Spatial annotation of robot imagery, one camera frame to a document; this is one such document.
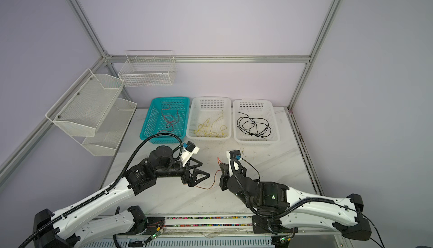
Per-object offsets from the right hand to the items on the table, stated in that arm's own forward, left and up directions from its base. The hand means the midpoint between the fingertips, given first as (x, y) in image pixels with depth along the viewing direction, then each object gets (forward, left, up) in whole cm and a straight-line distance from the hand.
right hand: (218, 166), depth 66 cm
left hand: (-1, +6, -3) cm, 7 cm away
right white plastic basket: (+53, -28, -20) cm, 63 cm away
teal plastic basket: (+40, +44, -19) cm, 63 cm away
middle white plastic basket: (+55, +14, -21) cm, 61 cm away
